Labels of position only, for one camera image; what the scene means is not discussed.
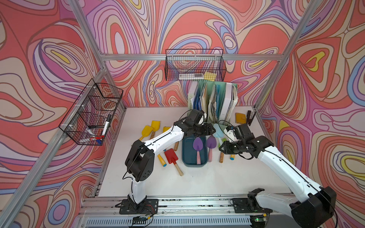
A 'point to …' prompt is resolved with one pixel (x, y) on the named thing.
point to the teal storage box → (189, 153)
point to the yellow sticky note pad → (240, 118)
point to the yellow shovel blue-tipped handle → (163, 163)
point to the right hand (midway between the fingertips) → (223, 152)
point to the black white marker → (106, 124)
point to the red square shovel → (172, 157)
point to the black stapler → (249, 121)
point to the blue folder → (196, 104)
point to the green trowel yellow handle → (232, 157)
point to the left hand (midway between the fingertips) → (213, 131)
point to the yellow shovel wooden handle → (155, 124)
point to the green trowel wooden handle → (222, 154)
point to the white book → (225, 108)
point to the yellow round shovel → (146, 131)
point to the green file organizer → (217, 100)
